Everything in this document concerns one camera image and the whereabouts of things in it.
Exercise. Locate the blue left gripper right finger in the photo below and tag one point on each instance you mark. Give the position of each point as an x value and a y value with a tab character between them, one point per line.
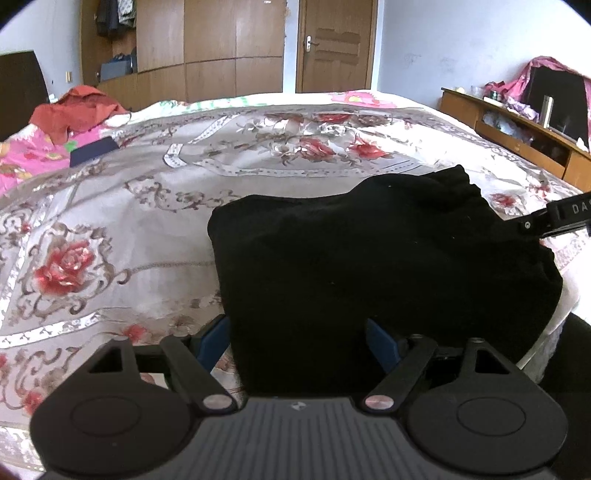
383	346

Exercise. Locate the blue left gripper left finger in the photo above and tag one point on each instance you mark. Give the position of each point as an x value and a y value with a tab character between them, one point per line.
210	342

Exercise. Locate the black pants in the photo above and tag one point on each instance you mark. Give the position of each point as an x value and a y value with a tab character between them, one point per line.
302	278

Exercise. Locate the floral bed cover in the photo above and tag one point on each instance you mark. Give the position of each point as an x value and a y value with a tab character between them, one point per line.
117	248

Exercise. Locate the dark blue flat item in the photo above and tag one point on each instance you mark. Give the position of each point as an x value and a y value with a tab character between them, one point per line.
92	151

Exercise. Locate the pink floral pillow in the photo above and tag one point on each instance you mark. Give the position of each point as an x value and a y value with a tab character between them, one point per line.
30	152

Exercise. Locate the wooden low cabinet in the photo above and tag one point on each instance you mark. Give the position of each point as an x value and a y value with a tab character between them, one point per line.
521	136

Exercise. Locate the red cloth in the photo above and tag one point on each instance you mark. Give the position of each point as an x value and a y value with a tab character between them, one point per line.
78	110

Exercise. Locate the silver metal bottle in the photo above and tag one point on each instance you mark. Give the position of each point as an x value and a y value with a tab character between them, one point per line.
546	111

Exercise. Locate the pink cloth on television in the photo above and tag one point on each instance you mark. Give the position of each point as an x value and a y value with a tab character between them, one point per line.
515	89

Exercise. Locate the wooden wardrobe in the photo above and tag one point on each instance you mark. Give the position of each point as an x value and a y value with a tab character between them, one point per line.
182	50

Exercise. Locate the black television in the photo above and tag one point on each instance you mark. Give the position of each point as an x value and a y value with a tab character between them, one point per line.
570	107

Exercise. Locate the wooden door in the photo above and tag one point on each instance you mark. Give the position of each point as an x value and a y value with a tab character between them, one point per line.
336	44

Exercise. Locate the dark wooden headboard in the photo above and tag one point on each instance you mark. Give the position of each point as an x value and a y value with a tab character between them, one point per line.
22	89

